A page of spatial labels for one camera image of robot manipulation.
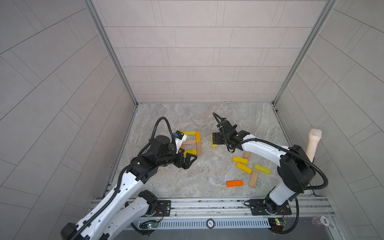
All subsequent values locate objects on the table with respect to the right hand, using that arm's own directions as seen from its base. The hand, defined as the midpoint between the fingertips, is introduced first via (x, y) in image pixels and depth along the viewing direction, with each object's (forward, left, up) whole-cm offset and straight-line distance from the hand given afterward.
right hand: (217, 137), depth 90 cm
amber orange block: (+5, +12, -6) cm, 14 cm away
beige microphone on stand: (-16, -39, +22) cm, 48 cm away
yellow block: (+7, +17, -3) cm, 19 cm away
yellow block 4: (-13, -14, -6) cm, 20 cm away
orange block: (-14, +20, +13) cm, 28 cm away
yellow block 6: (-19, -23, -6) cm, 31 cm away
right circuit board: (-43, -23, -8) cm, 50 cm away
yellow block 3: (-3, +2, -5) cm, 6 cm away
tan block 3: (-23, -17, -7) cm, 30 cm away
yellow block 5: (-18, -13, -6) cm, 23 cm away
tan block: (+1, +17, -5) cm, 18 cm away
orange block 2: (-24, -7, -9) cm, 27 cm away
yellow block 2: (-6, +16, -5) cm, 18 cm away
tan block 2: (-4, +11, -6) cm, 13 cm away
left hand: (-16, +15, +13) cm, 25 cm away
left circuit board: (-41, +36, -4) cm, 54 cm away
